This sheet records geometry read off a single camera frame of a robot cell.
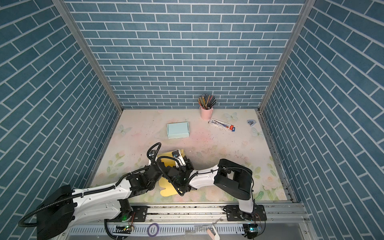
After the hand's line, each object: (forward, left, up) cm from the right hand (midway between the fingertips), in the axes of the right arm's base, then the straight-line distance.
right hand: (182, 157), depth 87 cm
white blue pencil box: (+32, -24, -6) cm, 41 cm away
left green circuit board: (-36, +22, -7) cm, 43 cm away
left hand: (-4, +10, +1) cm, 11 cm away
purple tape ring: (-35, +9, -7) cm, 37 cm away
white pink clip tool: (-34, -20, -5) cm, 39 cm away
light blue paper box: (+22, +7, -3) cm, 24 cm away
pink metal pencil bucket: (+37, -12, -1) cm, 39 cm away
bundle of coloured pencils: (+44, -12, +6) cm, 46 cm away
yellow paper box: (-8, +4, +14) cm, 17 cm away
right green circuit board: (-30, -38, -8) cm, 49 cm away
